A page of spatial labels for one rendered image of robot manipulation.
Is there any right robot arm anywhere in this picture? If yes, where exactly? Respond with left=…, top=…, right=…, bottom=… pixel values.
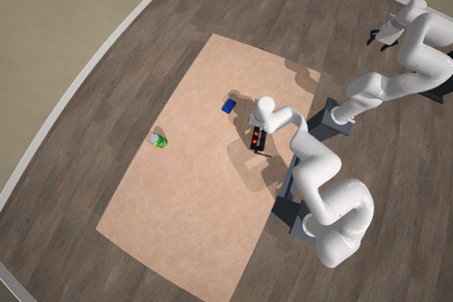
left=331, top=0, right=453, bottom=125

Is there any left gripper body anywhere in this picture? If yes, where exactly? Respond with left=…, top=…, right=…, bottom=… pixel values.
left=248, top=113, right=263, bottom=127

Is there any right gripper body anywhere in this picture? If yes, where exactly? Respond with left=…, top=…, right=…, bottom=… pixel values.
left=375, top=21, right=404, bottom=45

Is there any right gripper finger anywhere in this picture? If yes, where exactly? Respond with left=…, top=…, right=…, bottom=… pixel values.
left=367, top=30, right=380, bottom=46
left=380, top=39, right=398, bottom=52

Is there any green and yellow drink can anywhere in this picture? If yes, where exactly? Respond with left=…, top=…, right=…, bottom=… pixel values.
left=149, top=133, right=167, bottom=148

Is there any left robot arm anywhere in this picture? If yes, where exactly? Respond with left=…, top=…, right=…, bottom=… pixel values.
left=251, top=96, right=374, bottom=268

